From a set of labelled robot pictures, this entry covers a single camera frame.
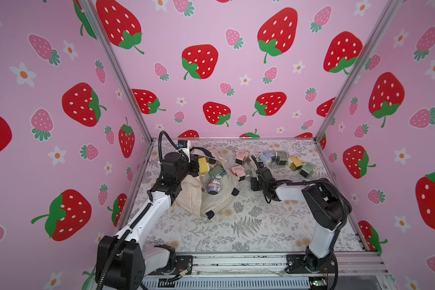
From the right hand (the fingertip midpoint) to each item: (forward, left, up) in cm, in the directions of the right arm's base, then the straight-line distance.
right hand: (253, 180), depth 99 cm
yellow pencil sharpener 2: (+2, +28, +9) cm, 29 cm away
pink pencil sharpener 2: (+3, +8, +4) cm, 9 cm away
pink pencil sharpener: (+13, +7, +5) cm, 15 cm away
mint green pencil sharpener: (+7, -31, +3) cm, 32 cm away
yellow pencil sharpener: (+12, -25, +2) cm, 28 cm away
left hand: (-3, +27, +24) cm, 37 cm away
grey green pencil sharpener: (+14, -17, +4) cm, 22 cm away
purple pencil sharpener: (-9, +21, +7) cm, 24 cm away
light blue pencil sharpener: (+16, -8, +3) cm, 18 cm away
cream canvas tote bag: (-18, +29, +11) cm, 36 cm away
